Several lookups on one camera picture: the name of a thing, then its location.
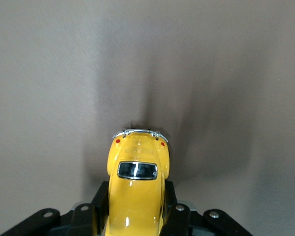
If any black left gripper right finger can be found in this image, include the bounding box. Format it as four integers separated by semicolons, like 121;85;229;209
162;181;254;236

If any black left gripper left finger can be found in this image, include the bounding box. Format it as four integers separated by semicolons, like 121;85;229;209
0;180;111;236

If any yellow toy beetle car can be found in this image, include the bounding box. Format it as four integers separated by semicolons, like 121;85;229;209
105;127;172;236

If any brown table cover sheet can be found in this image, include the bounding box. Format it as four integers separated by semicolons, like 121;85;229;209
0;0;295;236

